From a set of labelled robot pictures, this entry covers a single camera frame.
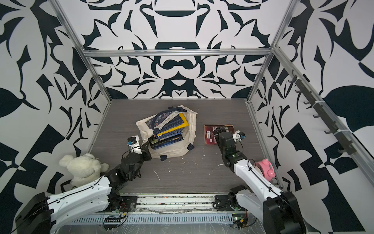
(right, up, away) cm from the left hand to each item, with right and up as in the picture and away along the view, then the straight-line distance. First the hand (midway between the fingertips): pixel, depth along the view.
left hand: (147, 141), depth 80 cm
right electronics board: (+47, -36, -9) cm, 60 cm away
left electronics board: (-16, -39, -8) cm, 43 cm away
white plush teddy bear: (-25, -10, -13) cm, 31 cm away
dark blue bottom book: (+3, -4, +9) cm, 10 cm away
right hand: (+39, +5, +5) cm, 40 cm away
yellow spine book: (+17, +9, +14) cm, 24 cm away
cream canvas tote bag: (+17, -6, +9) cm, 20 cm away
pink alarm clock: (+64, -14, -3) cm, 65 cm away
